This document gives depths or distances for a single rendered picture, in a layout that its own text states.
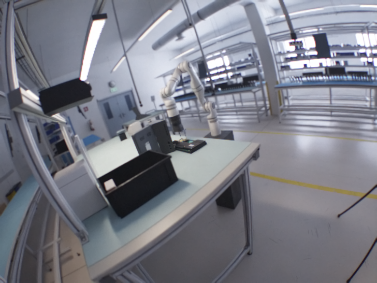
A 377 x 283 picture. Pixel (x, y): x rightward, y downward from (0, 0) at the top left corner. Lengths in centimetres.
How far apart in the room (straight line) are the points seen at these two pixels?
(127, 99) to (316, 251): 808
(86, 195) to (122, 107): 728
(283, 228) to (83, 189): 158
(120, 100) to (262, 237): 751
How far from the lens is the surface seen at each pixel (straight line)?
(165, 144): 97
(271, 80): 476
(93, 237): 64
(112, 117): 770
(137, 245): 51
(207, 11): 458
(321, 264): 155
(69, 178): 69
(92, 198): 72
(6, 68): 66
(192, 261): 157
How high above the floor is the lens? 136
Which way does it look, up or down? 19 degrees down
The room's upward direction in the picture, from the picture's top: 17 degrees counter-clockwise
